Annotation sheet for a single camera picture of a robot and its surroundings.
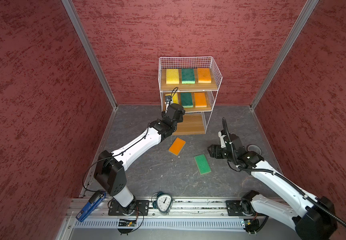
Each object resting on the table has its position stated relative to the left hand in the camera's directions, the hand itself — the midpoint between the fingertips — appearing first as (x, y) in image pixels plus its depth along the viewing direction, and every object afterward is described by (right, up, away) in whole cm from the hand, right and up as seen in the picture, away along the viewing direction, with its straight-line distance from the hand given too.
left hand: (174, 113), depth 82 cm
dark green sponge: (+7, +8, +6) cm, 12 cm away
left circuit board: (-25, -55, -9) cm, 61 cm away
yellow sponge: (0, +8, -2) cm, 8 cm away
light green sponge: (+17, -31, +6) cm, 35 cm away
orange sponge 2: (+16, +8, +5) cm, 18 cm away
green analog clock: (-6, -45, -10) cm, 47 cm away
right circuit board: (+38, -56, -11) cm, 69 cm away
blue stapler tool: (-41, -46, -8) cm, 62 cm away
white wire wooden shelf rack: (+16, -4, +31) cm, 35 cm away
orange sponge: (+1, -21, +14) cm, 26 cm away
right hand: (+21, -22, -1) cm, 30 cm away
